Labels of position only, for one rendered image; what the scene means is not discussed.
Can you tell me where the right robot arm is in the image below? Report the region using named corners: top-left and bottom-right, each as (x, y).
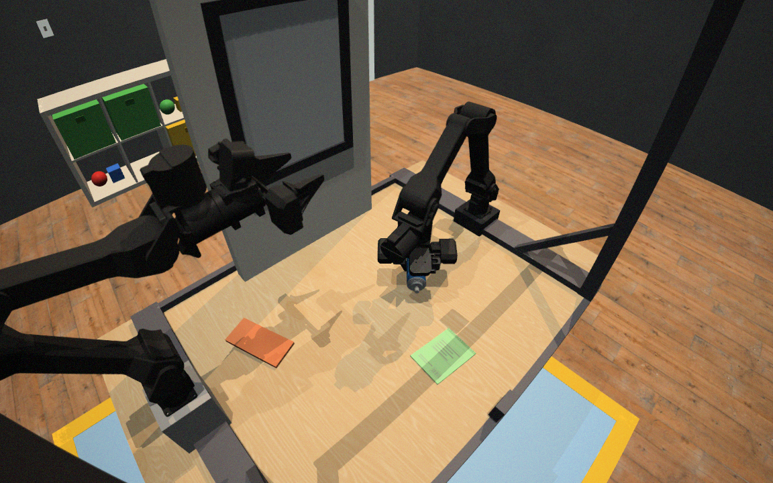
top-left (380, 101), bottom-right (499, 276)

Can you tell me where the grey wall panel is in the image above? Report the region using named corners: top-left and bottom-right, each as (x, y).
top-left (150, 0), bottom-right (372, 282)

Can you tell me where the green flat sheet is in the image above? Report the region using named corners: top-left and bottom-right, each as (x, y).
top-left (410, 328), bottom-right (476, 384)

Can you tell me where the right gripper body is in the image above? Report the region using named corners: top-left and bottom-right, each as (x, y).
top-left (377, 236), bottom-right (458, 264)

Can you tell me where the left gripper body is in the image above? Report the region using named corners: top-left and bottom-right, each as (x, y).
top-left (207, 176), bottom-right (303, 235)

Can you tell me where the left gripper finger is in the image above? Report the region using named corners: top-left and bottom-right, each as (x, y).
top-left (282, 174), bottom-right (324, 220)
top-left (252, 152), bottom-right (291, 182)

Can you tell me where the orange flat rectangular block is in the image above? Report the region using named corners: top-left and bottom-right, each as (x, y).
top-left (225, 318), bottom-right (295, 368)

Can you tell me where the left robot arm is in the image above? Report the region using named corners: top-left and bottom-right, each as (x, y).
top-left (0, 139), bottom-right (258, 417)

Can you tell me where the black rectangular frame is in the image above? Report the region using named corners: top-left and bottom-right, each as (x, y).
top-left (201, 0), bottom-right (353, 186)

